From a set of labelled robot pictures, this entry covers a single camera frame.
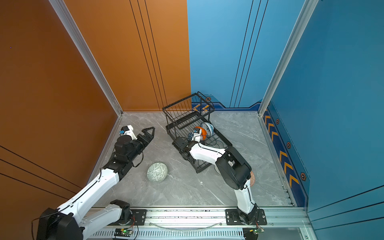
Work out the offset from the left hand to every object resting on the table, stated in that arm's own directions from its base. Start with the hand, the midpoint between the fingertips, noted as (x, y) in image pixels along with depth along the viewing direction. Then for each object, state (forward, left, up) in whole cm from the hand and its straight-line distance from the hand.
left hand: (152, 130), depth 79 cm
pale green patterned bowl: (-13, -1, -23) cm, 26 cm away
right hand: (+3, -26, -16) cm, 30 cm away
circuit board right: (-42, -50, -25) cm, 70 cm away
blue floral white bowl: (+13, -31, -13) cm, 36 cm away
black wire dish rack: (+26, -13, -17) cm, 34 cm away
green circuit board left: (-42, +11, -25) cm, 51 cm away
